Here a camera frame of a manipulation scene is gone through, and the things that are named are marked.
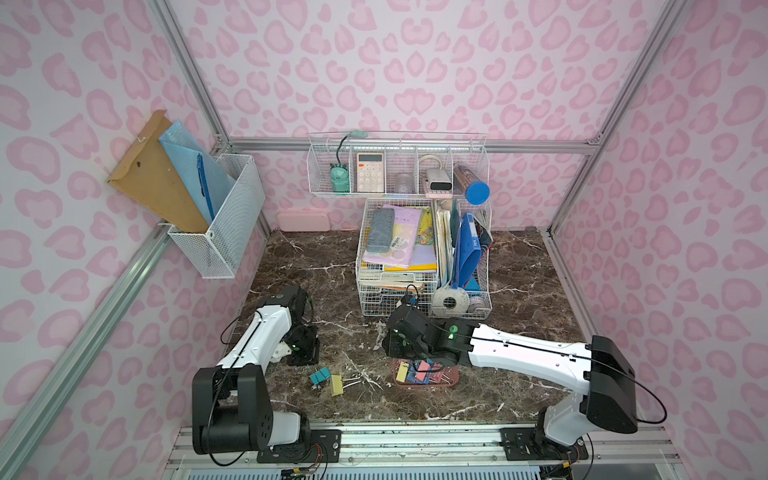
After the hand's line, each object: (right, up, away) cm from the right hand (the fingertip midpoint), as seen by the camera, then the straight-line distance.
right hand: (381, 347), depth 75 cm
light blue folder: (-49, +44, +11) cm, 67 cm away
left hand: (-17, -2, +9) cm, 20 cm away
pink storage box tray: (+12, -9, +7) cm, 16 cm away
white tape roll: (+22, +8, +23) cm, 32 cm away
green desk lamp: (-13, +48, +16) cm, 52 cm away
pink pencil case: (-32, +37, +43) cm, 65 cm away
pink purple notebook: (+7, +32, +18) cm, 37 cm away
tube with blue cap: (+26, +40, +8) cm, 49 cm away
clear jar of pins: (+30, +7, +19) cm, 36 cm away
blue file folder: (+25, +25, +15) cm, 38 cm away
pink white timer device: (+17, +45, +17) cm, 51 cm away
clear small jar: (+7, +47, +23) cm, 52 cm away
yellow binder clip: (+5, -8, +6) cm, 12 cm away
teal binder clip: (-17, -11, +9) cm, 22 cm away
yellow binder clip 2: (-13, -12, +7) cm, 19 cm away
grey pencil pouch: (-1, +30, +12) cm, 32 cm away
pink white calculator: (-4, +49, +20) cm, 54 cm away
